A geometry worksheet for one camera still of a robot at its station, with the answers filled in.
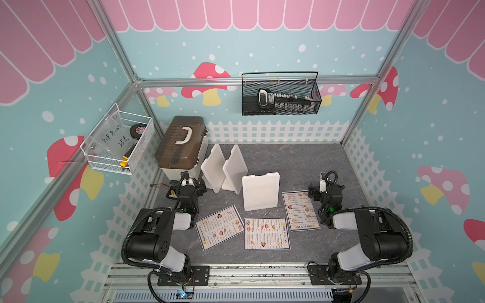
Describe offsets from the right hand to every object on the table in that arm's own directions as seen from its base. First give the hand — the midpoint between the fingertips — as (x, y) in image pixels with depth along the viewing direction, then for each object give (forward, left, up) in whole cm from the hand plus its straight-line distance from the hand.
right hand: (321, 182), depth 94 cm
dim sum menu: (-23, +29, -7) cm, 38 cm away
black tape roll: (+10, +83, +28) cm, 88 cm away
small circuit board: (-45, +63, -9) cm, 78 cm away
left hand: (0, +65, +2) cm, 65 cm away
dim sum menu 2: (-20, +51, -7) cm, 55 cm away
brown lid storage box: (+22, +74, +5) cm, 77 cm away
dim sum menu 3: (-12, +11, -7) cm, 18 cm away
